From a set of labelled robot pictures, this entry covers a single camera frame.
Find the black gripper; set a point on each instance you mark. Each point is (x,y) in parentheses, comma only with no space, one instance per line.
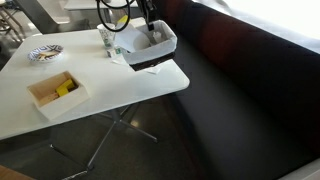
(145,5)

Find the black and white fabric basket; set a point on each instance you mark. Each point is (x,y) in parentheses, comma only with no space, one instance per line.
(150,55)

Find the open wooden box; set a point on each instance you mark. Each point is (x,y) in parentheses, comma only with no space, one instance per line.
(63,103)

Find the crumpled white tissue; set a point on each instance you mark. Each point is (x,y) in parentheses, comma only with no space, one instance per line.
(157,36)

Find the patterned paper cup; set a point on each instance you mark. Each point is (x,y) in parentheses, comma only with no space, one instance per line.
(106,36)

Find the yellow toy block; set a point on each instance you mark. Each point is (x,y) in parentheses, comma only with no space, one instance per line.
(65,88)

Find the black white patterned bowl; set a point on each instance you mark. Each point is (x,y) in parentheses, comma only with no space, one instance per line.
(45,54)

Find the black sofa bench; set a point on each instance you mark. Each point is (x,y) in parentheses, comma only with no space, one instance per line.
(250,83)

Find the metal table base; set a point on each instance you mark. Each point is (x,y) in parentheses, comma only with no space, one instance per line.
(110,133)

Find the plain wooden toy block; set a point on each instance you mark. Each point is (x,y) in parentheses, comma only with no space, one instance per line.
(49,99)

